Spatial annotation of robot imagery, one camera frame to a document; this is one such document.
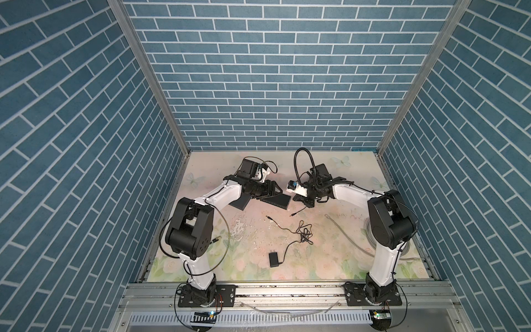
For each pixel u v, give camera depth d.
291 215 0.94
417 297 0.75
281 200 0.97
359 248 0.85
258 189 0.79
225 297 0.74
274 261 0.81
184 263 0.51
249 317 0.71
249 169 0.75
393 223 0.51
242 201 0.99
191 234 0.48
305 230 0.90
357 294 0.74
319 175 0.79
